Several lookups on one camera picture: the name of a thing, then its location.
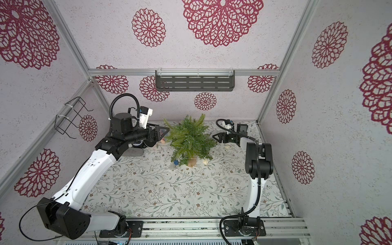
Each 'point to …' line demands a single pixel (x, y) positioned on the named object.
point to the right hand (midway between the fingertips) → (216, 134)
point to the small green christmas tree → (190, 140)
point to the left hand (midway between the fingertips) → (163, 129)
